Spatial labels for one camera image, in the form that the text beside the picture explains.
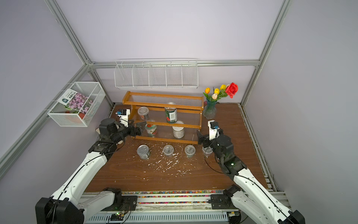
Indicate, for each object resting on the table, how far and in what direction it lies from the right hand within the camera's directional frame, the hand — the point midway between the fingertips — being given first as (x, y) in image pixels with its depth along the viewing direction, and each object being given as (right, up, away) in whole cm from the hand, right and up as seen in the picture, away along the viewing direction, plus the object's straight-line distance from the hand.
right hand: (205, 128), depth 75 cm
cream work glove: (-76, -4, +28) cm, 81 cm away
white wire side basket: (-76, +6, -2) cm, 76 cm away
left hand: (-36, +3, +2) cm, 37 cm away
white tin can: (-15, -5, +17) cm, 23 cm away
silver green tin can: (-38, -16, +12) cm, 43 cm away
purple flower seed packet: (-70, +14, -1) cm, 71 cm away
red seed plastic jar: (-37, +9, +13) cm, 41 cm away
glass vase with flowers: (+9, +12, +33) cm, 36 cm away
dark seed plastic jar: (+3, -16, +11) cm, 19 cm away
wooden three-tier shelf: (-8, +10, +8) cm, 15 cm away
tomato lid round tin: (-34, -3, +20) cm, 40 cm away
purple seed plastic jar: (-22, -15, +12) cm, 29 cm away
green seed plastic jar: (-8, -16, +12) cm, 21 cm away
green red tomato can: (-19, +7, +7) cm, 22 cm away
